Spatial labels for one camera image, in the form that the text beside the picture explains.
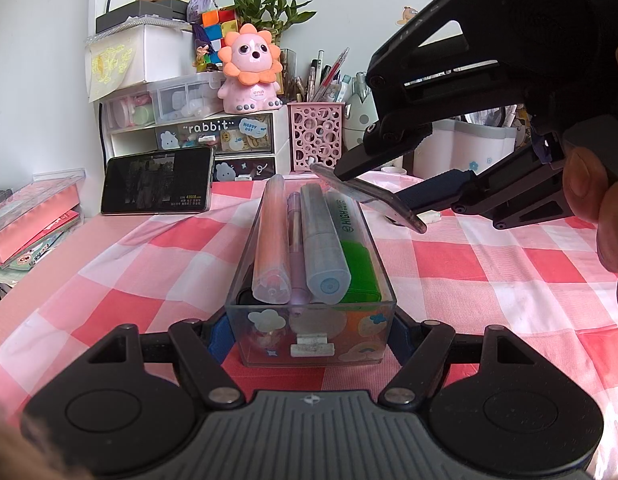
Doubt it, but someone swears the person's right hand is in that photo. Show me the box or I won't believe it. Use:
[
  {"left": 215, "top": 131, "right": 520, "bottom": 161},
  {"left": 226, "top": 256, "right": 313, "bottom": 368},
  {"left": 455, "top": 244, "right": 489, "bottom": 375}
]
[{"left": 563, "top": 42, "right": 618, "bottom": 321}]

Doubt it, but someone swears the light blue highlighter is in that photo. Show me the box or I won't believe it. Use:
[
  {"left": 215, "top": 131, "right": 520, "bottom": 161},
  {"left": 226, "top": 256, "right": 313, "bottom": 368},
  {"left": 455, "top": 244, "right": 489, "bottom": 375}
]
[{"left": 300, "top": 184, "right": 352, "bottom": 306}]

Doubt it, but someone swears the white cartoon drawer organizer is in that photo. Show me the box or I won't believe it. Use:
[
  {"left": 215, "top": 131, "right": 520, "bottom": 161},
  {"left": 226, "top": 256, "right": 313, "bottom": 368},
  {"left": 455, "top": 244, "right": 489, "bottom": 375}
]
[{"left": 109, "top": 107, "right": 291, "bottom": 184}]

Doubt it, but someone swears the small doll figurine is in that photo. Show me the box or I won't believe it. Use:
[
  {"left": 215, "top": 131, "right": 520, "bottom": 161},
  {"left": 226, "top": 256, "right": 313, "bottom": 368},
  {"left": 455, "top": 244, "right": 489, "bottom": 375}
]
[{"left": 191, "top": 25, "right": 216, "bottom": 74}]

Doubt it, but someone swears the orange pink highlighter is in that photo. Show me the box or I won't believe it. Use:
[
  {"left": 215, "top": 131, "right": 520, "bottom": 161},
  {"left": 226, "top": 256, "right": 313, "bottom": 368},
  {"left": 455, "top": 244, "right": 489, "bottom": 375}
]
[{"left": 251, "top": 174, "right": 293, "bottom": 304}]

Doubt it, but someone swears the white flower-shaped pen holder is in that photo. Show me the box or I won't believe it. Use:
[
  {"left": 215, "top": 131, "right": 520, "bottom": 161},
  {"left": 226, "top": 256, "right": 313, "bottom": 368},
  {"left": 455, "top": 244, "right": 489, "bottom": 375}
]
[{"left": 411, "top": 119, "right": 521, "bottom": 182}]

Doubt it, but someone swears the red checked tablecloth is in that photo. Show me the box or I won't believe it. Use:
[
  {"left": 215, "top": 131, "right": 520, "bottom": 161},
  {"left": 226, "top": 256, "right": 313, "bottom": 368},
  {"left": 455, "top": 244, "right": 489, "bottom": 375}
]
[{"left": 0, "top": 169, "right": 618, "bottom": 480}]

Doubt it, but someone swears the clear plastic drawer unit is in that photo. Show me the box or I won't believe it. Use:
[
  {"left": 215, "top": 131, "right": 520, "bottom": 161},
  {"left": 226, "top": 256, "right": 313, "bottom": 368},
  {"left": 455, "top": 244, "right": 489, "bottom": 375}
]
[{"left": 101, "top": 74, "right": 226, "bottom": 134}]

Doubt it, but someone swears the bunch of black red pens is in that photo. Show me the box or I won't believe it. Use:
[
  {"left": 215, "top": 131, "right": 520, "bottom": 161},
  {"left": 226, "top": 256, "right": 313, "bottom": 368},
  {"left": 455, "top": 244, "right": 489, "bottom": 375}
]
[{"left": 289, "top": 47, "right": 353, "bottom": 106}]

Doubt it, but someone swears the colourful puzzle cube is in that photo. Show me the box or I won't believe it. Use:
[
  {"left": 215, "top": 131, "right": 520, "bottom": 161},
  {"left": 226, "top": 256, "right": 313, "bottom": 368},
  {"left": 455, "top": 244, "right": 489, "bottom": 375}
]
[{"left": 201, "top": 7, "right": 240, "bottom": 44}]

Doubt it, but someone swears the purple mechanical pencil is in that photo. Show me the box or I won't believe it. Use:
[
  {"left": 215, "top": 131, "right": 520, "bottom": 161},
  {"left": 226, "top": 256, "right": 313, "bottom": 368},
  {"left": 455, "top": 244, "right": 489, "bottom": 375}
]
[{"left": 286, "top": 192, "right": 311, "bottom": 306}]

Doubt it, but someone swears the dark flat box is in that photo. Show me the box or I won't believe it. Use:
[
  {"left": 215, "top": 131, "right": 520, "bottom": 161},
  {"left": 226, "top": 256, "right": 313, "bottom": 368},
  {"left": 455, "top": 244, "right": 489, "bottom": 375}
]
[{"left": 138, "top": 0, "right": 191, "bottom": 18}]

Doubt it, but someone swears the pale yellow paper sheet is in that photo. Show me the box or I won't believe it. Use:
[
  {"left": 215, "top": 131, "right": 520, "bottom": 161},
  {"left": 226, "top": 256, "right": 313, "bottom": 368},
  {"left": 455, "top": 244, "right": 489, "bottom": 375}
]
[{"left": 88, "top": 41, "right": 133, "bottom": 102}]

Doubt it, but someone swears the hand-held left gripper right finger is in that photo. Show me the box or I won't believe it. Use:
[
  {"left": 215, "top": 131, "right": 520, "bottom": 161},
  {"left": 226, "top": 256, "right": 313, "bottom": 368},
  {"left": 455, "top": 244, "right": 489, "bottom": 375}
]
[{"left": 379, "top": 311, "right": 538, "bottom": 407}]

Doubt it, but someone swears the black smartphone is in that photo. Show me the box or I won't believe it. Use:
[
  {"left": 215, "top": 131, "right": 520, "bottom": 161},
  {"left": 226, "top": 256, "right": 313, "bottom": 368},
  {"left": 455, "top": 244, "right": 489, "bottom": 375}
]
[{"left": 100, "top": 146, "right": 215, "bottom": 216}]

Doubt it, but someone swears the clear plastic pencil box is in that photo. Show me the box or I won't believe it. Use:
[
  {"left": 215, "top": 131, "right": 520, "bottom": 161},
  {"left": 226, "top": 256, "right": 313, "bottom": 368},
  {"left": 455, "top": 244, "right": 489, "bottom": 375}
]
[{"left": 224, "top": 175, "right": 398, "bottom": 369}]

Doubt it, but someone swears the green highlighter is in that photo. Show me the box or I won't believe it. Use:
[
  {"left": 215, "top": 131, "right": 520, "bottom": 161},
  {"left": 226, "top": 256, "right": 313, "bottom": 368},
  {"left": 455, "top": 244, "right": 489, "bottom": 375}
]
[{"left": 324, "top": 187, "right": 383, "bottom": 305}]

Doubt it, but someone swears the pink lion toy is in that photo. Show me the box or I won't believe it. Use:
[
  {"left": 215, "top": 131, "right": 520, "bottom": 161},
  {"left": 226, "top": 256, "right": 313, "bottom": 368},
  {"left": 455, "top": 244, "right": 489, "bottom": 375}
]
[{"left": 218, "top": 24, "right": 285, "bottom": 115}]

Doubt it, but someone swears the white eraser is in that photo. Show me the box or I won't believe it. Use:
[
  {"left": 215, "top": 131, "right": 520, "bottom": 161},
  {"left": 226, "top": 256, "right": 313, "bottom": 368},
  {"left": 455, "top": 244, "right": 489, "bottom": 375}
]
[{"left": 290, "top": 332, "right": 336, "bottom": 359}]

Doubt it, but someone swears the grey flat box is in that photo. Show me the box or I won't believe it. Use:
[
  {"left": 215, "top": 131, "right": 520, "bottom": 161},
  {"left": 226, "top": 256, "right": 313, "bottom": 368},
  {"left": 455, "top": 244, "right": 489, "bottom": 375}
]
[{"left": 95, "top": 9, "right": 190, "bottom": 34}]

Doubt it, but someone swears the egg-shaped spotted pen holder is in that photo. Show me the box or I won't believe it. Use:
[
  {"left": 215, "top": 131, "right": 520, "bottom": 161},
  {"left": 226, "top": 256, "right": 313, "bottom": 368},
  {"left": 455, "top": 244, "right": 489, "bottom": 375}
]
[{"left": 341, "top": 95, "right": 381, "bottom": 152}]

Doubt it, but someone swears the clear pencil lead case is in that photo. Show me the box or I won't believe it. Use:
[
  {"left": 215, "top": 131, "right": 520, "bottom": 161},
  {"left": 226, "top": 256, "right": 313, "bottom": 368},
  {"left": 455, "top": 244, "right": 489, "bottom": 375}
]
[{"left": 311, "top": 162, "right": 428, "bottom": 235}]

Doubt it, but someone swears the lucky bamboo plant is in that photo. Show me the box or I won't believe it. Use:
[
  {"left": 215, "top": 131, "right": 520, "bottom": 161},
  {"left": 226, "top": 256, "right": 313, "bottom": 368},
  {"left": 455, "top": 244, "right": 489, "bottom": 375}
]
[{"left": 234, "top": 0, "right": 318, "bottom": 49}]

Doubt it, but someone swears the bunch of teal gel pens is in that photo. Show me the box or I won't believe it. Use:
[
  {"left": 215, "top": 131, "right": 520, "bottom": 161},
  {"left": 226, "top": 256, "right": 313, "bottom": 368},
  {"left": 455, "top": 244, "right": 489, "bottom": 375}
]
[{"left": 346, "top": 71, "right": 376, "bottom": 104}]

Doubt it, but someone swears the glass plant vase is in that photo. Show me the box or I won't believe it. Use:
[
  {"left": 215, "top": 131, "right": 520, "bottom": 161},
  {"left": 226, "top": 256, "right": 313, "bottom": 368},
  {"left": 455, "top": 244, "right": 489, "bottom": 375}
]
[{"left": 276, "top": 47, "right": 303, "bottom": 104}]

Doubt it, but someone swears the pink mesh pen holder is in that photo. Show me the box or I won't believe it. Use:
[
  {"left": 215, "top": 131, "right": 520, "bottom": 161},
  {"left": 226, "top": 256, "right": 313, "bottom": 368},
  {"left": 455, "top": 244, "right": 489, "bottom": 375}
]
[{"left": 287, "top": 101, "right": 348, "bottom": 174}]

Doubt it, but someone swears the white storage box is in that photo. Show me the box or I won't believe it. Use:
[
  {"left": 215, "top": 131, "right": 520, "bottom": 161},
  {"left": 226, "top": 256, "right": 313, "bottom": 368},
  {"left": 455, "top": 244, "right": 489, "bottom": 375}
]
[{"left": 85, "top": 22, "right": 226, "bottom": 104}]

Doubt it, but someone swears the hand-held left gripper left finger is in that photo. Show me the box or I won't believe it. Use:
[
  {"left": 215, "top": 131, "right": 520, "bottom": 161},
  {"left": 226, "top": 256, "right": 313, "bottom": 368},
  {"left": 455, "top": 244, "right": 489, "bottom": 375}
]
[{"left": 88, "top": 311, "right": 246, "bottom": 407}]

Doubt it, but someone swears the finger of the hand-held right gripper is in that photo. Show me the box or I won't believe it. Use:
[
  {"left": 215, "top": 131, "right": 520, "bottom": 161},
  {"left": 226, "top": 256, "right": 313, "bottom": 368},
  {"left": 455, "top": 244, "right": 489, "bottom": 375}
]
[
  {"left": 334, "top": 0, "right": 521, "bottom": 182},
  {"left": 389, "top": 132, "right": 571, "bottom": 232}
]

